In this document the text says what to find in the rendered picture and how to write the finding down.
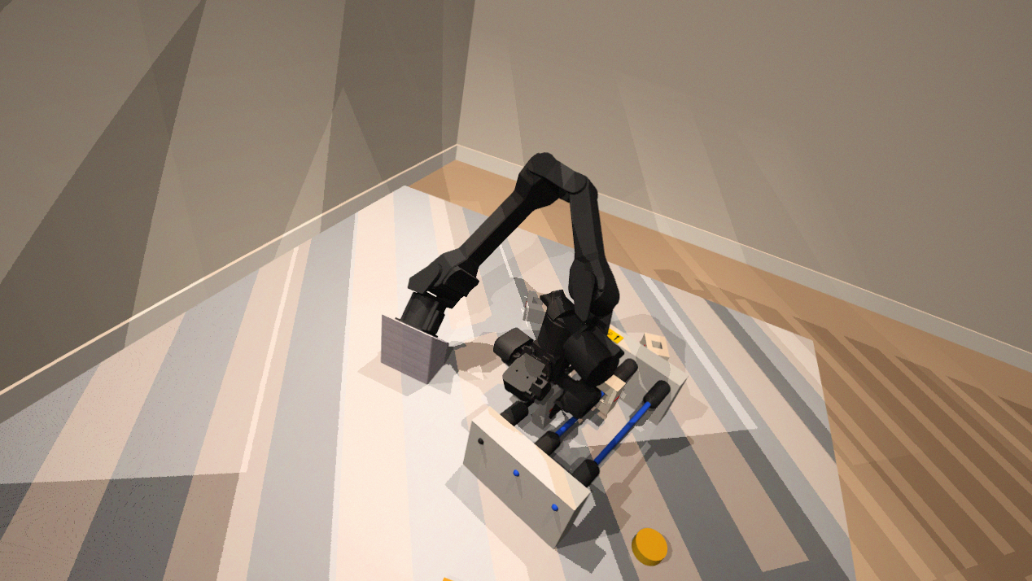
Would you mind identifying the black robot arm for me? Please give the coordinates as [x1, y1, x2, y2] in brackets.
[395, 152, 624, 401]

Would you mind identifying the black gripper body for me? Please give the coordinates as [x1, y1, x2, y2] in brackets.
[493, 327, 601, 419]

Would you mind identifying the yellow short cylinder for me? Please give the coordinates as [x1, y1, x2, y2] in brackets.
[632, 528, 667, 566]

